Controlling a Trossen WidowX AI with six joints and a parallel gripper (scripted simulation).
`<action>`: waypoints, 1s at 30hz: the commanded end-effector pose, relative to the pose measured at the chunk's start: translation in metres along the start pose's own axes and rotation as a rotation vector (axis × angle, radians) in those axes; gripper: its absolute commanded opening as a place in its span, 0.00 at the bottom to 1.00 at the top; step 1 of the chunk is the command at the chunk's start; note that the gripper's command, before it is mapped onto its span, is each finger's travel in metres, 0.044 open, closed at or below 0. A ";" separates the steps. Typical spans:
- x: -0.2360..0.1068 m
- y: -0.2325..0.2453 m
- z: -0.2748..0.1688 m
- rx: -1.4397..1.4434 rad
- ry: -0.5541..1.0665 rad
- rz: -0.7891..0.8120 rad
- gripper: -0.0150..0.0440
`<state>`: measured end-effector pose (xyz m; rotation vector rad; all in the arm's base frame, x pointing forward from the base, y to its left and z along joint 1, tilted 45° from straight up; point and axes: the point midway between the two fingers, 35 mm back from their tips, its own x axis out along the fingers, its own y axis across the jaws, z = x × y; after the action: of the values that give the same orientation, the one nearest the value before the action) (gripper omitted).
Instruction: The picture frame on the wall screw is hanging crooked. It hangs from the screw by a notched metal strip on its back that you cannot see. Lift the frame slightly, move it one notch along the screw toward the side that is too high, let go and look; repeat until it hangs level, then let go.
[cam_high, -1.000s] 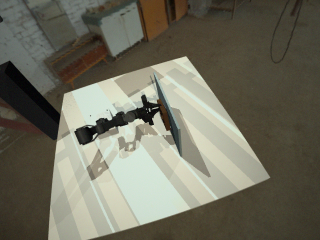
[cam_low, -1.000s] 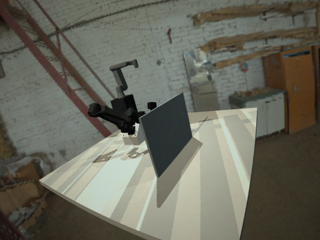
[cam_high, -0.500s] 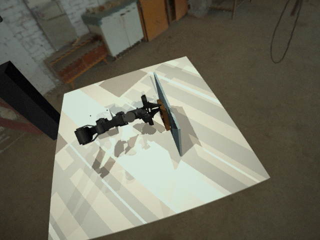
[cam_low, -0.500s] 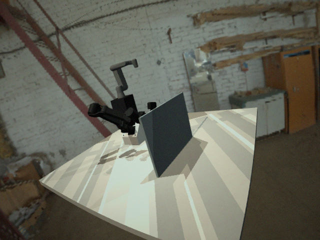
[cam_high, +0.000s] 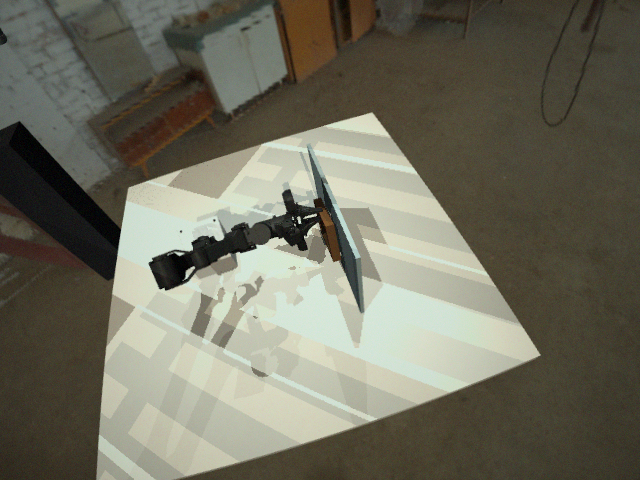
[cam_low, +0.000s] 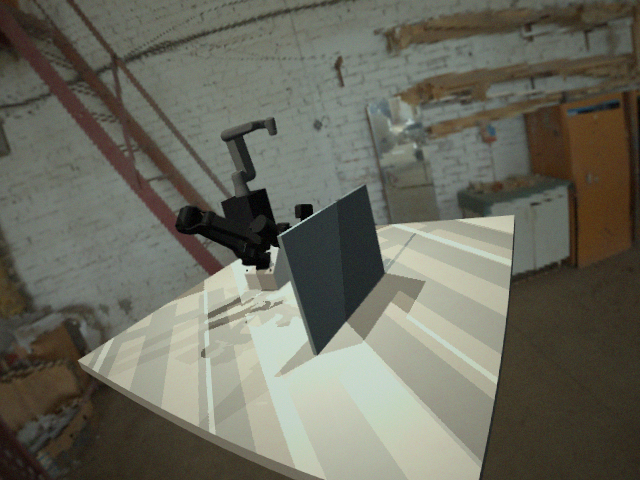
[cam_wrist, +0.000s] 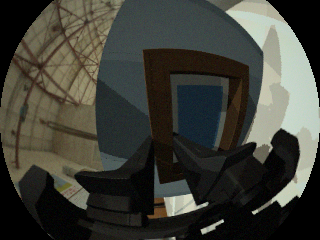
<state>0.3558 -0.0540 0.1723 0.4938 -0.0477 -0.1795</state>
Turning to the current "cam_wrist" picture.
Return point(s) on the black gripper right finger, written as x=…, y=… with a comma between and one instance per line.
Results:
x=203, y=167

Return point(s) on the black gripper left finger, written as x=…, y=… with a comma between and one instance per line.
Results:
x=135, y=178

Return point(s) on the dark grey flat panel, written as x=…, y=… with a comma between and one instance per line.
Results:
x=122, y=118

